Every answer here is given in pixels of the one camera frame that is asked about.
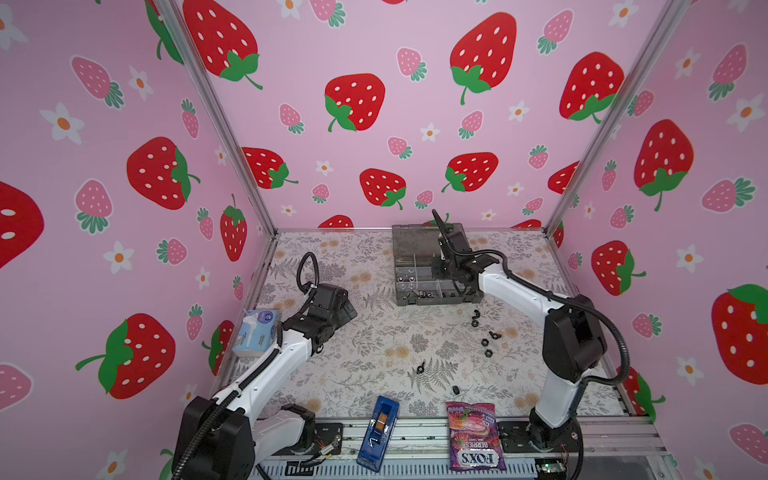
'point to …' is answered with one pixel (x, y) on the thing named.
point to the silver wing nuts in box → (419, 294)
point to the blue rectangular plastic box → (374, 447)
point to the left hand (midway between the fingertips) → (339, 311)
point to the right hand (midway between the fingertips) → (436, 263)
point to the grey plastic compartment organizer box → (413, 249)
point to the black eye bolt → (420, 369)
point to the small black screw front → (455, 389)
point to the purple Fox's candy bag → (474, 438)
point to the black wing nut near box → (477, 314)
